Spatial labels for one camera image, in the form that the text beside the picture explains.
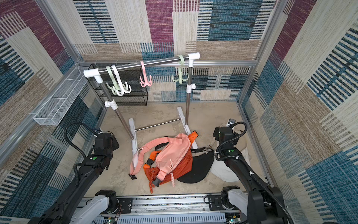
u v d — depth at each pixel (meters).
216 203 0.73
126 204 0.74
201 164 0.85
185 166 0.82
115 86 0.62
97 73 0.53
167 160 0.80
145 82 0.63
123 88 0.61
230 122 0.73
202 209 0.73
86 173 0.51
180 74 0.66
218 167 0.87
